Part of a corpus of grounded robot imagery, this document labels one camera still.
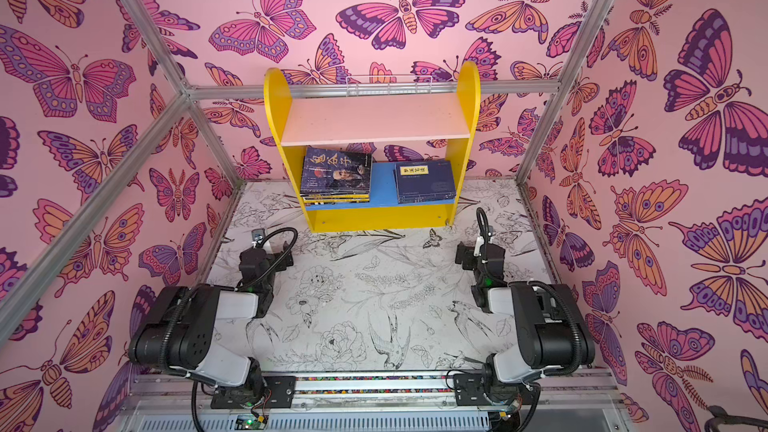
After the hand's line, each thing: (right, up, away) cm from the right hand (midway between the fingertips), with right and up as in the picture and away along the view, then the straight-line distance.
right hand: (479, 240), depth 93 cm
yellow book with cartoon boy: (-45, +13, 0) cm, 47 cm away
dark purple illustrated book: (-45, +21, -1) cm, 50 cm away
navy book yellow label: (-19, +19, +1) cm, 26 cm away
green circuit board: (-62, -42, -21) cm, 77 cm away
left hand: (-65, 0, 0) cm, 65 cm away
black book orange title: (-39, +15, -4) cm, 42 cm away
